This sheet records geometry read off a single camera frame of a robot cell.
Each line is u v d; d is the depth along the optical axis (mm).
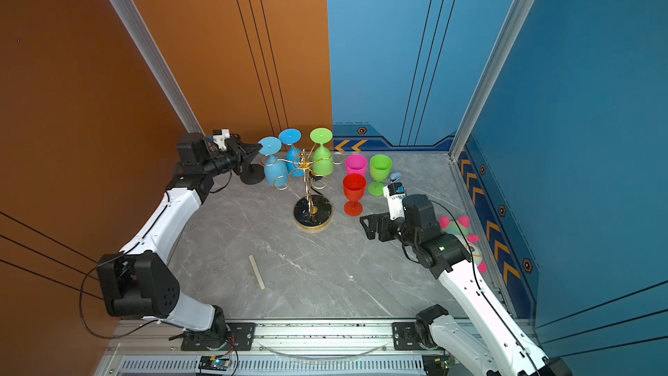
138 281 426
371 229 644
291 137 849
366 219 656
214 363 707
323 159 896
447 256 489
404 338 725
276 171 833
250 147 760
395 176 1081
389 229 635
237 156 700
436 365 695
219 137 745
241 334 740
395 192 633
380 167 950
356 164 992
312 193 1087
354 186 934
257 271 849
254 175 1122
